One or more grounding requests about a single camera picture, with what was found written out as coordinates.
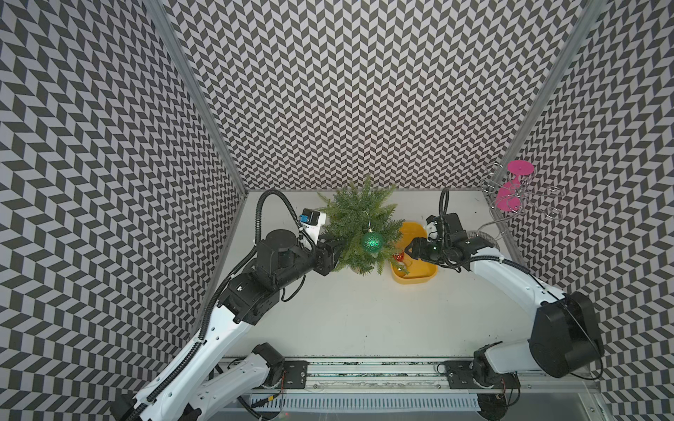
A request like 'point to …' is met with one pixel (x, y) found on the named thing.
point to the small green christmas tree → (361, 217)
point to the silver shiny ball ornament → (400, 268)
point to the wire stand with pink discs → (508, 189)
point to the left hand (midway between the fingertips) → (338, 244)
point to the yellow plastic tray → (420, 270)
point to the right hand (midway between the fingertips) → (411, 255)
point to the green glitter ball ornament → (372, 242)
